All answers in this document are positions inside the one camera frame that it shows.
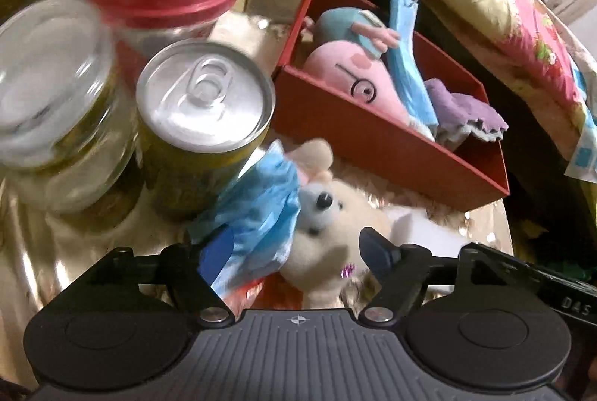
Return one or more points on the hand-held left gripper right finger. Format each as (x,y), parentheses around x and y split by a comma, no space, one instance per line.
(378,254)

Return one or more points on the blue face mask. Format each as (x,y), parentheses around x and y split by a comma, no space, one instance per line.
(405,56)

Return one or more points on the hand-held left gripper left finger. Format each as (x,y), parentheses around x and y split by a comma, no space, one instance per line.
(217,256)

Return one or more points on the blue checked blanket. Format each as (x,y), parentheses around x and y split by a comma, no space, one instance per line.
(583,149)

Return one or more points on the red cardboard box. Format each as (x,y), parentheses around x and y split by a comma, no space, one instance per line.
(373,149)

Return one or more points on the pink cartoon print quilt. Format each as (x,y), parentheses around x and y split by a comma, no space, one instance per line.
(503,9)

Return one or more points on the green drink can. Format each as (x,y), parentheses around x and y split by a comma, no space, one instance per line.
(205,102)

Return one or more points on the white plush toy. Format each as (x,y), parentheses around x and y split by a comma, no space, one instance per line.
(326,242)

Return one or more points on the clear glass jar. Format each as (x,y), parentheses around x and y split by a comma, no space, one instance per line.
(46,102)

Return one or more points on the purple cloth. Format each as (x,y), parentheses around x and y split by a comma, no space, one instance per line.
(457,107)

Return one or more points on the pink plush pig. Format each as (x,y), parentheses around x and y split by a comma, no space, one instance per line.
(340,65)

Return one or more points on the floral table cover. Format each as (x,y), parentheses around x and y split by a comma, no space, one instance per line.
(56,252)

